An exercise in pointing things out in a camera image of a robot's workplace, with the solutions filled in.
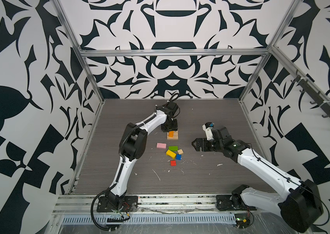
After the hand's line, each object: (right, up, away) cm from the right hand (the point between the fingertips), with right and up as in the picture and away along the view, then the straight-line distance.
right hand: (198, 142), depth 81 cm
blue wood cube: (-10, -11, +9) cm, 17 cm away
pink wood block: (-20, -5, +12) cm, 24 cm away
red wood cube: (-13, -14, +7) cm, 21 cm away
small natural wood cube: (-9, -8, +10) cm, 16 cm away
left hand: (-12, +7, +16) cm, 21 cm away
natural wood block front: (-12, 0, +17) cm, 21 cm away
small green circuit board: (+19, -36, -10) cm, 42 cm away
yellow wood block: (-15, -8, +8) cm, 19 cm away
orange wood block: (-15, +2, +18) cm, 23 cm away
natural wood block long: (-11, +2, +18) cm, 21 cm away
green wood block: (-13, -6, +11) cm, 18 cm away
